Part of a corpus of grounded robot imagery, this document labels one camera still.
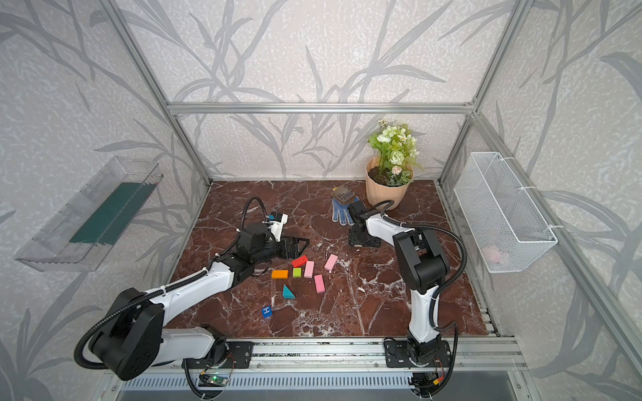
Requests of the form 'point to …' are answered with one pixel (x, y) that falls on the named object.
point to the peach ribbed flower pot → (383, 185)
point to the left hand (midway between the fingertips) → (304, 233)
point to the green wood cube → (297, 271)
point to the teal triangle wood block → (287, 293)
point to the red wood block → (299, 261)
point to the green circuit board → (214, 380)
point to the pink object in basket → (493, 252)
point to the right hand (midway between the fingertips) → (362, 234)
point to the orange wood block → (279, 274)
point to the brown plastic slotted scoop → (343, 194)
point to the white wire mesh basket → (507, 229)
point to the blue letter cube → (267, 312)
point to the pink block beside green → (309, 269)
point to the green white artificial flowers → (398, 153)
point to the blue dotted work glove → (338, 210)
